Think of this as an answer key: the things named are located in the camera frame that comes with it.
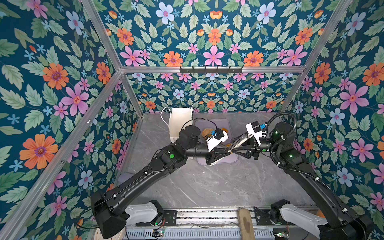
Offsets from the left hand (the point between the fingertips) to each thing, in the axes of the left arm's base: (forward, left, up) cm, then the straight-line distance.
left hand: (231, 149), depth 58 cm
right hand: (+2, -1, -1) cm, 2 cm away
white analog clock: (-23, +50, -32) cm, 64 cm away
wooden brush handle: (-23, -8, -32) cm, 40 cm away
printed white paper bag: (+33, +23, -14) cm, 43 cm away
